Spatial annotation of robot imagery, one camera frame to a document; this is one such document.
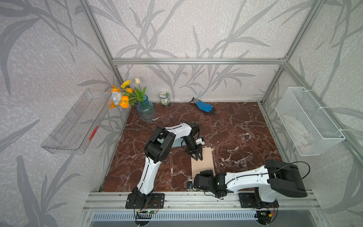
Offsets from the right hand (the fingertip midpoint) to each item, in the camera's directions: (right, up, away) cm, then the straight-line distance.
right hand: (202, 173), depth 83 cm
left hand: (-1, +7, +5) cm, 9 cm away
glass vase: (-40, +38, +18) cm, 58 cm away
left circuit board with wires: (-28, -14, -12) cm, 34 cm away
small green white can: (-28, +48, +32) cm, 65 cm away
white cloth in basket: (+53, +25, -7) cm, 59 cm away
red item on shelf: (-52, +26, -19) cm, 61 cm away
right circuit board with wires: (+33, -15, -13) cm, 39 cm away
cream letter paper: (+3, +4, +4) cm, 7 cm away
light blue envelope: (-14, +19, -4) cm, 24 cm away
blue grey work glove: (+8, +39, +29) cm, 49 cm away
